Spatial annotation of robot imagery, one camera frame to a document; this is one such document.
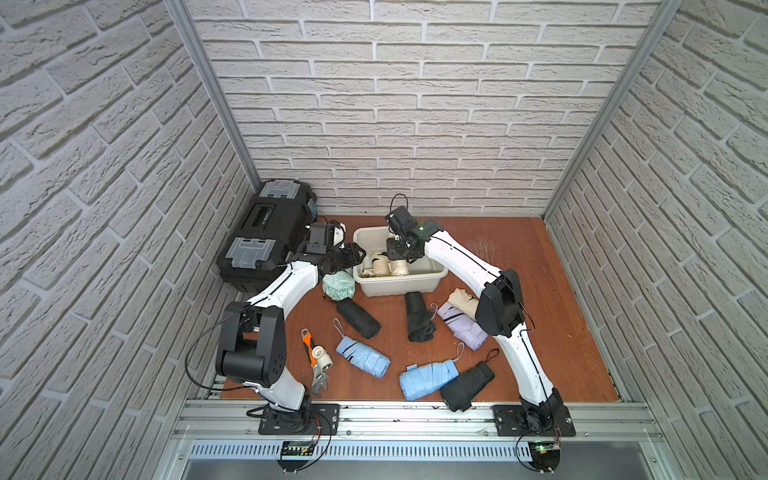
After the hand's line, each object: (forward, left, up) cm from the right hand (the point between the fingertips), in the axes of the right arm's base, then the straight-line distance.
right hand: (398, 250), depth 95 cm
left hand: (-2, +10, +5) cm, 12 cm away
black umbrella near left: (-19, +14, -8) cm, 25 cm away
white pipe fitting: (-31, +23, -8) cm, 39 cm away
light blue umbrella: (-31, +12, -8) cm, 34 cm away
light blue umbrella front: (-38, -3, -8) cm, 39 cm away
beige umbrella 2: (-8, +1, +2) cm, 8 cm away
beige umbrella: (-1, +6, -6) cm, 9 cm away
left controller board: (-51, +29, -13) cm, 60 cm away
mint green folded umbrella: (-10, +19, -4) cm, 22 cm away
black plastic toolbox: (+7, +38, +8) cm, 40 cm away
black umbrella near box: (-24, -5, -4) cm, 25 cm away
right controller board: (-56, -32, -12) cm, 65 cm away
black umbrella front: (-42, -13, -8) cm, 45 cm away
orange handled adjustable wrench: (-35, +24, -10) cm, 44 cm away
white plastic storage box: (-12, -7, +1) cm, 13 cm away
